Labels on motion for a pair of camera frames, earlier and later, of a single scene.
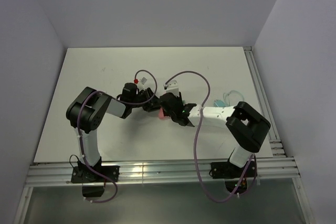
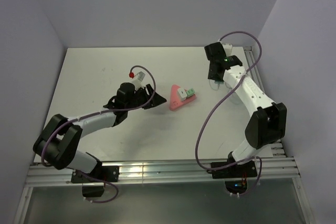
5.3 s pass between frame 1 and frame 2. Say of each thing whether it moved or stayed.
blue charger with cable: moved
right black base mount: stayed
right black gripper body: moved
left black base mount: stayed
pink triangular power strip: moved
